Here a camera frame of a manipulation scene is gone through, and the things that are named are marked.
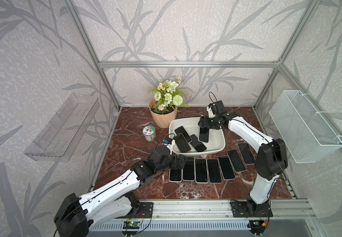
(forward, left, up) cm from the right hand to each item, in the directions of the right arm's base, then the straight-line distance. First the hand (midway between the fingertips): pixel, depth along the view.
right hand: (203, 122), depth 91 cm
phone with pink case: (-28, +17, -14) cm, 35 cm away
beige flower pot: (+4, +26, -3) cm, 26 cm away
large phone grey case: (-23, -13, -14) cm, 30 cm away
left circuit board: (-51, +38, -16) cm, 65 cm away
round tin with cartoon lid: (-2, +35, -7) cm, 35 cm away
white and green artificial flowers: (+8, +21, +15) cm, 27 cm away
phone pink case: (-27, -5, -14) cm, 31 cm away
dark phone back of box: (+5, +14, -14) cm, 21 cm away
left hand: (-23, +13, 0) cm, 27 cm away
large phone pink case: (-7, +13, -13) cm, 19 cm away
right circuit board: (-51, -24, -19) cm, 60 cm away
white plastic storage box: (-4, -11, -15) cm, 19 cm away
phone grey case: (-9, 0, +1) cm, 9 cm away
